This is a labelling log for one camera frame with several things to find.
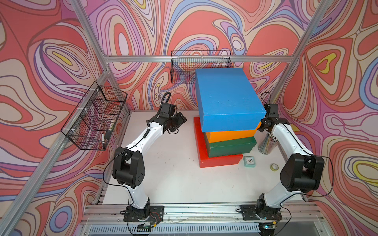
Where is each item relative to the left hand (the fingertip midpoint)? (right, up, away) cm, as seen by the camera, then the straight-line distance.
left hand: (185, 121), depth 88 cm
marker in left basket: (-41, -11, -16) cm, 45 cm away
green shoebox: (+22, -14, -17) cm, 31 cm away
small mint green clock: (+40, -25, +1) cm, 47 cm away
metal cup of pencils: (+51, -14, 0) cm, 53 cm away
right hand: (+38, -3, +1) cm, 38 cm away
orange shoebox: (+16, -8, -18) cm, 25 cm away
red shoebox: (+11, -23, -6) cm, 27 cm away
